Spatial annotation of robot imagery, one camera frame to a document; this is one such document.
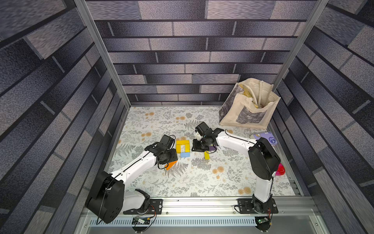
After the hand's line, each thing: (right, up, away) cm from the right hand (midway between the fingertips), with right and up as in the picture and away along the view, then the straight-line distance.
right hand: (191, 149), depth 90 cm
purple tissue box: (+51, +8, +5) cm, 52 cm away
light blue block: (-4, -5, +4) cm, 7 cm away
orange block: (-13, -10, -2) cm, 16 cm away
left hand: (-9, -4, -4) cm, 11 cm away
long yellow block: (-6, +3, +8) cm, 11 cm away
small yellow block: (-8, -1, +6) cm, 10 cm away
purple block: (+11, +3, -14) cm, 18 cm away
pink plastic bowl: (+48, -8, -14) cm, 50 cm away
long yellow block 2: (+10, -5, +3) cm, 12 cm away
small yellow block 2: (-2, -1, +5) cm, 6 cm away
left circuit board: (-27, -32, -19) cm, 45 cm away
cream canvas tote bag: (+36, +28, -4) cm, 46 cm away
